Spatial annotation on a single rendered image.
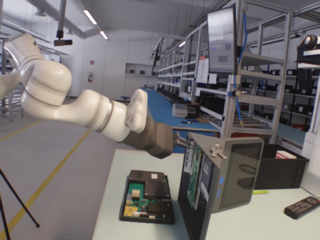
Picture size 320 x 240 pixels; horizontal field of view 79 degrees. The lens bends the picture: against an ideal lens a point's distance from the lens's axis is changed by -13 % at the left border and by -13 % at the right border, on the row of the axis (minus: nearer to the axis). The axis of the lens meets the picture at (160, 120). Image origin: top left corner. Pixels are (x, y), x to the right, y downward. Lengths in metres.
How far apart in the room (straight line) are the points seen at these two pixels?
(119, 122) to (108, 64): 11.33
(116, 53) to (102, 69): 1.11
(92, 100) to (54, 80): 0.08
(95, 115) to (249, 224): 0.46
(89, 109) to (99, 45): 11.52
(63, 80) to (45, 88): 0.03
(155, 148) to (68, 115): 0.19
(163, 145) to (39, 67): 0.28
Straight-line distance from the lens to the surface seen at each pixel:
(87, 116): 0.40
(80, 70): 11.98
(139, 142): 0.45
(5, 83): 0.62
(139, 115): 0.39
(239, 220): 0.64
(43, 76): 0.38
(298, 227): 0.69
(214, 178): 0.38
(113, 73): 11.68
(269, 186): 0.86
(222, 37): 1.79
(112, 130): 0.42
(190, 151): 0.59
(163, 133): 0.49
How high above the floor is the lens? 1.33
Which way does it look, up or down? 10 degrees down
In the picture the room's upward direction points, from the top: 6 degrees clockwise
